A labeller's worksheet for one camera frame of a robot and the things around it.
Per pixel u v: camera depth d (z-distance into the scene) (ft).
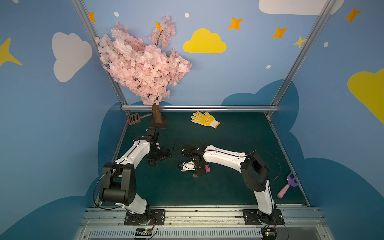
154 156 2.45
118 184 1.45
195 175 2.91
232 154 1.81
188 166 2.57
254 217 2.44
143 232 2.40
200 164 2.41
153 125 3.78
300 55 2.85
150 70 2.41
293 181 2.83
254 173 1.64
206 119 3.90
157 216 2.50
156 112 3.48
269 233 2.40
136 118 3.77
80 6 2.25
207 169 2.68
